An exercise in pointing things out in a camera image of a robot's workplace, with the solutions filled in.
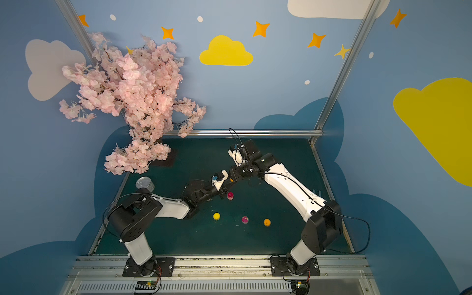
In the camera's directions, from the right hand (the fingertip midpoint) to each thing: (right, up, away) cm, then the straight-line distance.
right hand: (236, 170), depth 81 cm
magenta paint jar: (-4, -14, +11) cm, 18 cm away
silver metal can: (-48, -7, +12) cm, 50 cm away
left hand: (-1, -2, +2) cm, 3 cm away
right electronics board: (+26, -47, -8) cm, 54 cm away
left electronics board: (-37, -47, -8) cm, 60 cm away
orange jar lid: (+14, -25, +5) cm, 29 cm away
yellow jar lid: (-10, -23, +7) cm, 26 cm away
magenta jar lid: (+4, -25, +6) cm, 26 cm away
